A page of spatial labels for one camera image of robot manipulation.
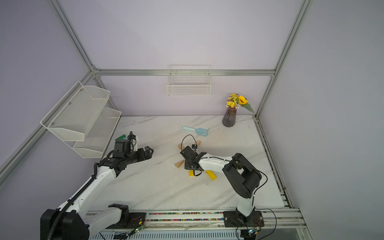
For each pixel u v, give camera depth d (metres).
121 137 1.04
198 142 1.04
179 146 1.01
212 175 0.88
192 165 0.67
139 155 0.74
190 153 0.73
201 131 1.11
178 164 0.93
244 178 0.48
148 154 0.75
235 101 0.93
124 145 0.64
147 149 0.76
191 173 0.91
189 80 0.93
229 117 1.10
